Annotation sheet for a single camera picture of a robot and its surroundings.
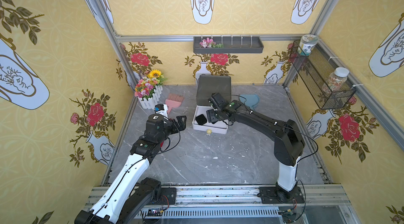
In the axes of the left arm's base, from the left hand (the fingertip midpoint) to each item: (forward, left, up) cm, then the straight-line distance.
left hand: (173, 118), depth 79 cm
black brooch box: (+6, -14, -12) cm, 19 cm away
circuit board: (-37, +9, -23) cm, 44 cm away
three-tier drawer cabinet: (+39, -18, -18) cm, 47 cm away
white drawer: (-2, -24, -7) cm, 25 cm away
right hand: (+9, -23, -8) cm, 26 cm away
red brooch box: (-19, +1, +13) cm, 23 cm away
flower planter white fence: (+24, +18, -5) cm, 31 cm away
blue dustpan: (+27, -49, -20) cm, 60 cm away
